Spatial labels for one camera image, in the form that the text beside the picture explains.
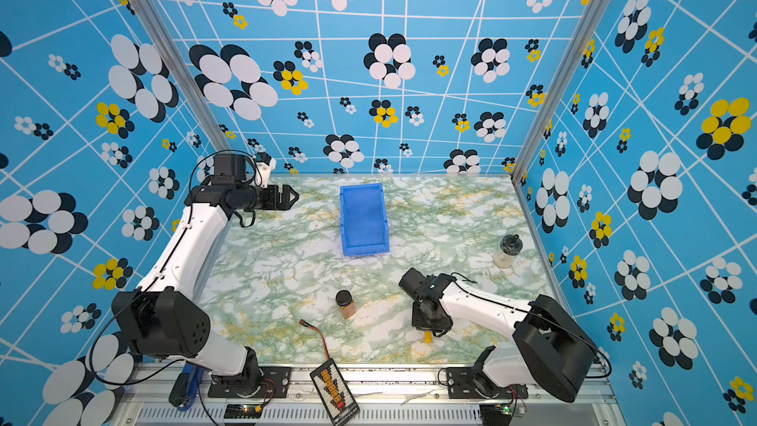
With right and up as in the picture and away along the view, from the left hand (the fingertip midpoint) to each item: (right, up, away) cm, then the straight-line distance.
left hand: (286, 191), depth 83 cm
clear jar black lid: (+65, -16, +4) cm, 67 cm away
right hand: (+40, -38, +1) cm, 55 cm away
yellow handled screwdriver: (+40, -40, -2) cm, 57 cm away
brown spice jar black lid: (+18, -31, -4) cm, 36 cm away
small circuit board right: (+54, -54, -13) cm, 78 cm away
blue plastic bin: (+20, -8, +26) cm, 34 cm away
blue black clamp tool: (-20, -48, -13) cm, 54 cm away
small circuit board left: (-7, -55, -11) cm, 56 cm away
